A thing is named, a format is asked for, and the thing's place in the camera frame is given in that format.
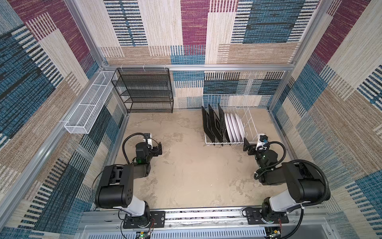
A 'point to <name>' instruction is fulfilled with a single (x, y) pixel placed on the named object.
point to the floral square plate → (216, 126)
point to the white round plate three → (239, 127)
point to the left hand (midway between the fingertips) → (152, 142)
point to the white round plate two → (235, 125)
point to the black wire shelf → (144, 89)
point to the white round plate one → (228, 128)
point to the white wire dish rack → (238, 103)
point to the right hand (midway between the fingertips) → (254, 139)
